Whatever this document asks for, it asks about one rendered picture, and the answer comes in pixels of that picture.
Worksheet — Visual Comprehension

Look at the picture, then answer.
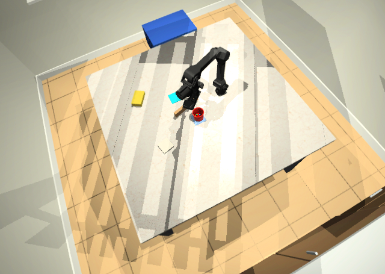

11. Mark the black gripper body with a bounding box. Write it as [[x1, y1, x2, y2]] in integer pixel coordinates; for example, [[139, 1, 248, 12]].
[[183, 81, 204, 110]]

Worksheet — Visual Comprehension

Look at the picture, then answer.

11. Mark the tan wooden bar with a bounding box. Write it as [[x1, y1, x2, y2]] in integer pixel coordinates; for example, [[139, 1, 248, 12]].
[[174, 106, 186, 117]]

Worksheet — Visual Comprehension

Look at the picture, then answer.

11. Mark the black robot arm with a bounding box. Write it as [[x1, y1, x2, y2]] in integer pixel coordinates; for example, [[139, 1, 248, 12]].
[[175, 46, 230, 100]]

